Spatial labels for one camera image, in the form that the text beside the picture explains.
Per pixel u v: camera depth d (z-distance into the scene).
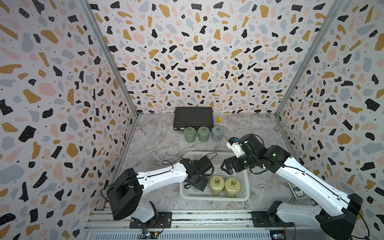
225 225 0.73
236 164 0.62
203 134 1.01
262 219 0.74
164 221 0.74
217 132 1.00
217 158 0.71
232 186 0.76
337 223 0.39
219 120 1.17
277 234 0.71
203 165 0.64
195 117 1.16
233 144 0.65
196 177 0.60
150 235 0.70
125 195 0.42
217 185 0.76
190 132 1.00
